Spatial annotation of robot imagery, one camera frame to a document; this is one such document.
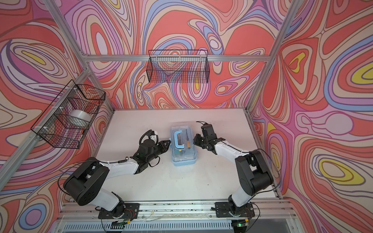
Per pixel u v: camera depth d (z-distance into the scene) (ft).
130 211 2.36
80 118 2.31
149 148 2.23
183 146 2.76
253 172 1.53
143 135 2.31
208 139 2.32
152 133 2.68
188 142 2.92
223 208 2.42
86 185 1.44
